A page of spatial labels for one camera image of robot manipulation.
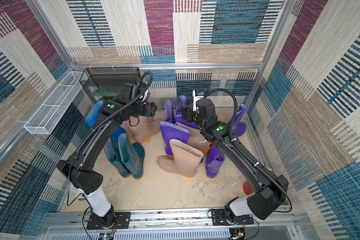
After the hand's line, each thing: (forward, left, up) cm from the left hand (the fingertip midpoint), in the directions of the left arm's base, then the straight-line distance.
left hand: (152, 106), depth 76 cm
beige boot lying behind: (-4, -23, -24) cm, 34 cm away
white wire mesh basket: (-10, +50, 0) cm, 51 cm away
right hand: (-2, -20, +1) cm, 20 cm away
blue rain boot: (+1, +34, -8) cm, 35 cm away
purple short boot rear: (-1, -13, -9) cm, 16 cm away
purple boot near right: (-26, -29, -8) cm, 39 cm away
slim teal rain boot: (-22, +16, -7) cm, 28 cm away
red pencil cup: (-30, -50, -33) cm, 67 cm away
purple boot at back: (+13, -15, -9) cm, 22 cm away
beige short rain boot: (-24, -16, -11) cm, 31 cm away
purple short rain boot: (-10, -9, -8) cm, 16 cm away
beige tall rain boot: (+6, +7, -22) cm, 24 cm away
